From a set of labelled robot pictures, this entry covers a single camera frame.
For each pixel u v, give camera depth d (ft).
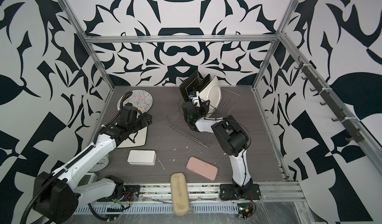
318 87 1.96
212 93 3.08
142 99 3.66
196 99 2.77
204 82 3.19
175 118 3.30
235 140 1.75
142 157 2.67
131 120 2.05
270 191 2.49
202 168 2.62
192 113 2.52
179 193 2.31
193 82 3.23
